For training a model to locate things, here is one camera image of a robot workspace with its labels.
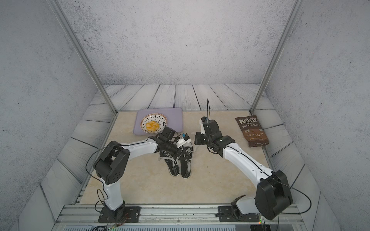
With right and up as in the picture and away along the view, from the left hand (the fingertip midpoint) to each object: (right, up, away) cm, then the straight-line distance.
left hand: (190, 156), depth 86 cm
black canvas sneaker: (-11, -6, +3) cm, 12 cm away
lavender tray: (-13, +25, +32) cm, 42 cm away
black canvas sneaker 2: (-3, -4, +3) cm, 5 cm away
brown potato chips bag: (+46, +14, +20) cm, 52 cm away
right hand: (+3, +13, -4) cm, 14 cm away
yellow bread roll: (-28, +17, +21) cm, 39 cm away
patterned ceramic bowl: (-23, +23, +29) cm, 43 cm away
